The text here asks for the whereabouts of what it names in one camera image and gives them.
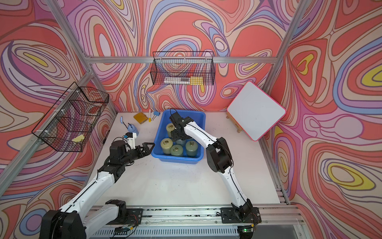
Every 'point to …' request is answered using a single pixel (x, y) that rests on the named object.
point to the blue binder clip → (156, 113)
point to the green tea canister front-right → (191, 148)
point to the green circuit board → (121, 230)
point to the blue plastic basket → (159, 132)
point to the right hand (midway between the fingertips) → (181, 140)
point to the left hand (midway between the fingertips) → (151, 146)
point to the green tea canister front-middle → (176, 150)
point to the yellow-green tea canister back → (169, 127)
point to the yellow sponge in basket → (78, 138)
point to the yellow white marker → (149, 115)
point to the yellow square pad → (141, 117)
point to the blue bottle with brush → (131, 128)
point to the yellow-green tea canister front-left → (166, 143)
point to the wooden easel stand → (238, 128)
